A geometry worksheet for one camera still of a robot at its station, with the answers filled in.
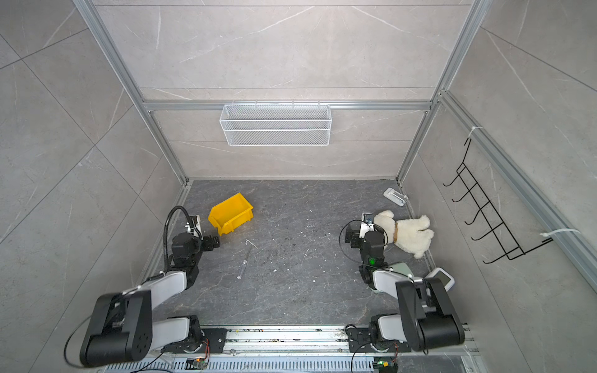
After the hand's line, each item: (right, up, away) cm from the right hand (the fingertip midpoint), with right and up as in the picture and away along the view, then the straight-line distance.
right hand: (364, 224), depth 90 cm
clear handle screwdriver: (-48, -16, 0) cm, 50 cm away
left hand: (-63, -1, 0) cm, 63 cm away
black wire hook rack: (+32, -1, -27) cm, 42 cm away
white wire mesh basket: (-37, +43, +10) cm, 57 cm away
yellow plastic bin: (-56, +3, +11) cm, 58 cm away
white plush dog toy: (+19, -4, 0) cm, 20 cm away
